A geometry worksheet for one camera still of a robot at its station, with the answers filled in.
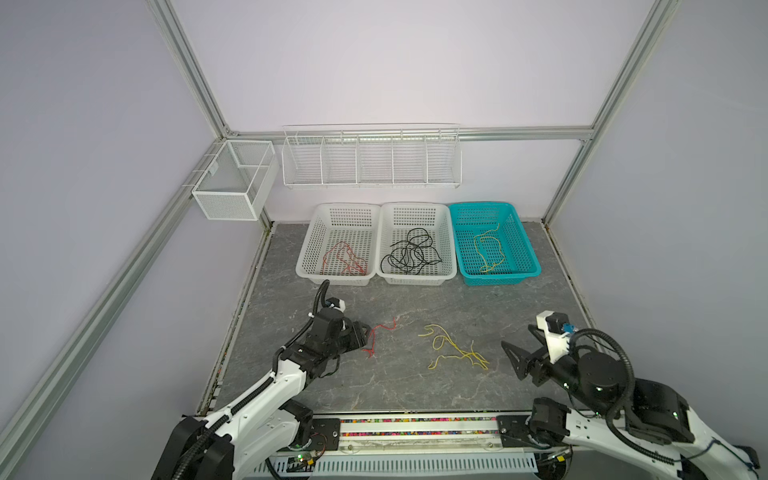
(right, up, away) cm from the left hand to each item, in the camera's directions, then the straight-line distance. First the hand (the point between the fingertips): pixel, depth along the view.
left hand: (363, 334), depth 84 cm
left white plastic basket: (-6, +34, +24) cm, 42 cm away
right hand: (+36, +5, -20) cm, 42 cm away
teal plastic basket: (+46, +25, +28) cm, 60 cm away
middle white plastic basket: (+9, +36, +31) cm, 49 cm away
